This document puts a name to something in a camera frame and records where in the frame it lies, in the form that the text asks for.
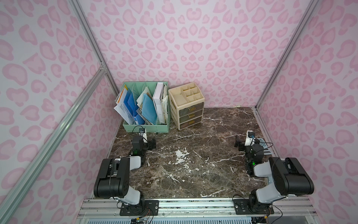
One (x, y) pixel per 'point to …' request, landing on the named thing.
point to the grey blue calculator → (266, 150)
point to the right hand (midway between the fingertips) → (244, 134)
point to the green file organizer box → (137, 89)
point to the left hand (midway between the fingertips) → (147, 136)
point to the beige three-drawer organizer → (186, 104)
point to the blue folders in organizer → (148, 108)
